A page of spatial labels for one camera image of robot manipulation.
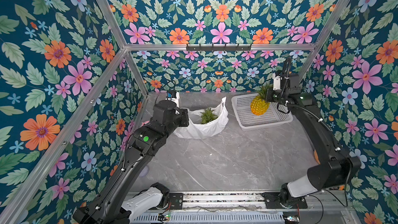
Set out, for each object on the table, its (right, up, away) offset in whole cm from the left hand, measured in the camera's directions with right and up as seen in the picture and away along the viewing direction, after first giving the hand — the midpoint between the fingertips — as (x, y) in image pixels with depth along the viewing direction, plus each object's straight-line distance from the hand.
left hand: (188, 110), depth 66 cm
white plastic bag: (+2, -12, +16) cm, 20 cm away
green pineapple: (+8, -4, +16) cm, 18 cm away
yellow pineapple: (+36, +2, +16) cm, 39 cm away
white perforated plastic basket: (+33, -7, +29) cm, 44 cm away
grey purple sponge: (-26, -33, +14) cm, 44 cm away
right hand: (+42, +10, +13) cm, 45 cm away
